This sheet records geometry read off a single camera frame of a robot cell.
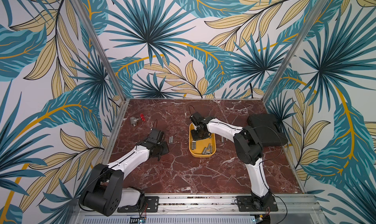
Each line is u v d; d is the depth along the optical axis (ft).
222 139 2.12
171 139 3.15
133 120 3.39
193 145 3.10
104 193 1.34
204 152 2.96
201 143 3.11
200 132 2.68
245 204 2.40
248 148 1.80
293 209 2.49
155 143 2.26
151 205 2.40
